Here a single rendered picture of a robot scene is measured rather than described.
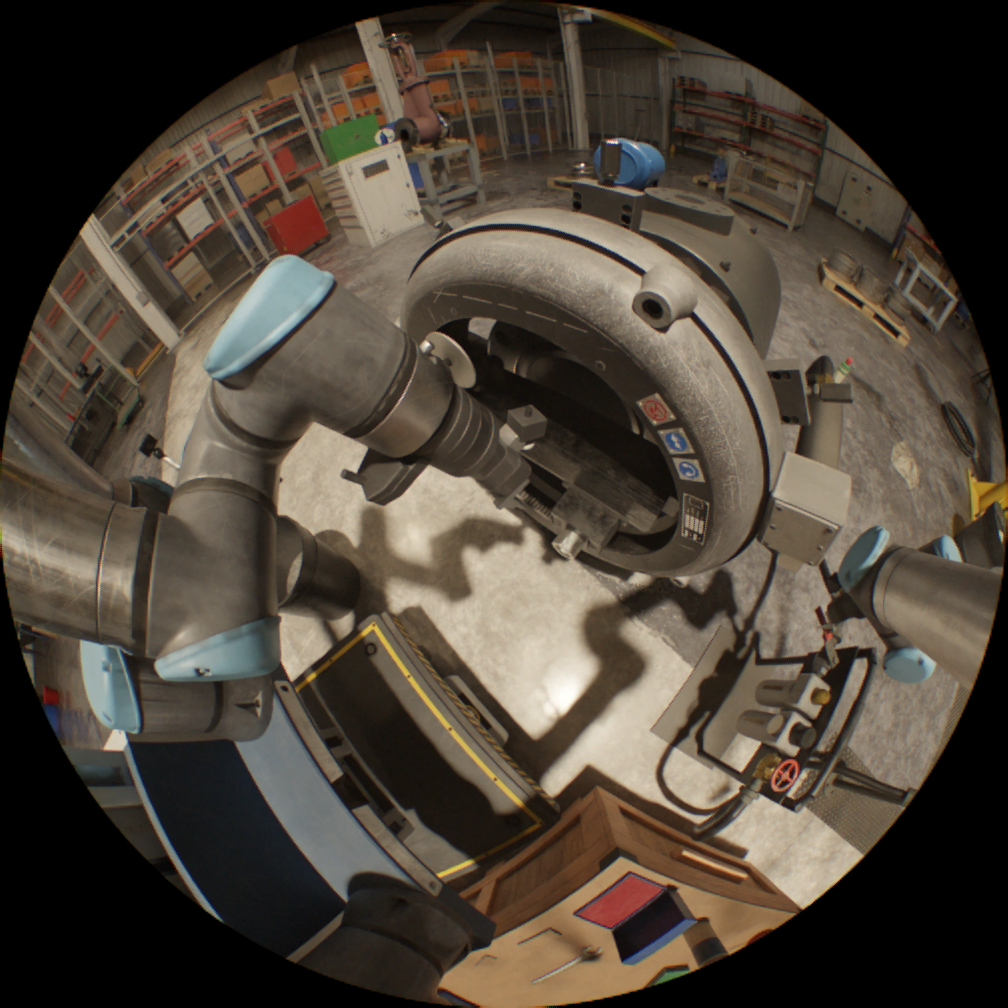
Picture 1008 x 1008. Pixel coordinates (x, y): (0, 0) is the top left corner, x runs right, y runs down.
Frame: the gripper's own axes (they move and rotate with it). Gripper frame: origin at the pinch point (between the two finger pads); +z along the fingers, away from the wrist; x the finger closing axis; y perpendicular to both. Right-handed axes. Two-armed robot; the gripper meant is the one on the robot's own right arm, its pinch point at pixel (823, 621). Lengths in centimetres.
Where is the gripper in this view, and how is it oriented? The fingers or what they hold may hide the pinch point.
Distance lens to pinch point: 86.5
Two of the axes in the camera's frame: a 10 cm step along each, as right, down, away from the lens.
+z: 1.4, 4.2, 9.0
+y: -3.5, -8.3, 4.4
